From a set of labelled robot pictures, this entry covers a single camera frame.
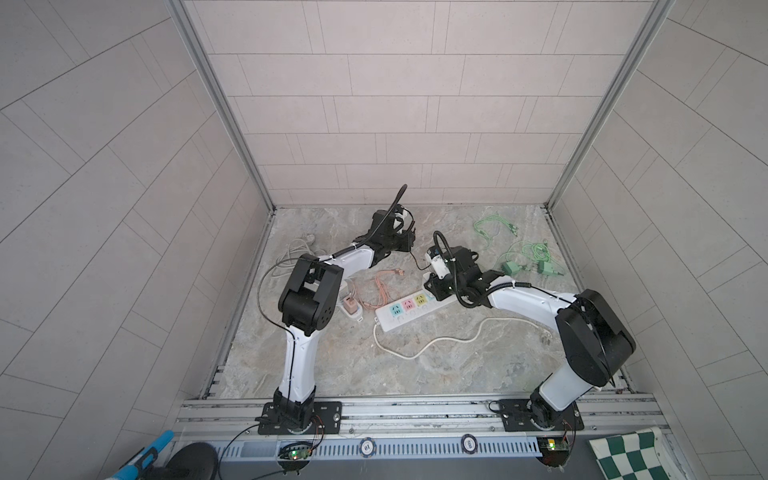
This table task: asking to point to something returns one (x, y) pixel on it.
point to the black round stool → (198, 461)
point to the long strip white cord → (452, 338)
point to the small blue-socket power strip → (358, 314)
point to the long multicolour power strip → (410, 309)
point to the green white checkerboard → (635, 455)
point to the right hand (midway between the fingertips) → (427, 283)
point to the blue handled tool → (135, 468)
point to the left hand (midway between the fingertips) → (421, 231)
